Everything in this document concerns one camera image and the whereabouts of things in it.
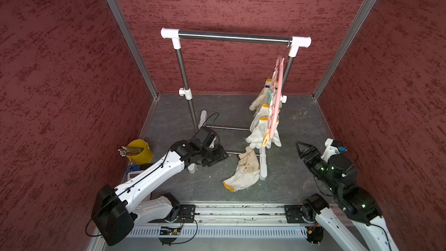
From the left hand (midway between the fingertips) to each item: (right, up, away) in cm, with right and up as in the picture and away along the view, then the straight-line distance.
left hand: (224, 161), depth 75 cm
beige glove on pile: (+12, -3, +10) cm, 16 cm away
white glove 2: (+8, -12, +8) cm, 16 cm away
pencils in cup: (-43, +4, +1) cm, 44 cm away
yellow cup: (-40, -1, +9) cm, 41 cm away
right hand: (+29, +6, -6) cm, 31 cm away
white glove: (+14, +11, -4) cm, 18 cm away
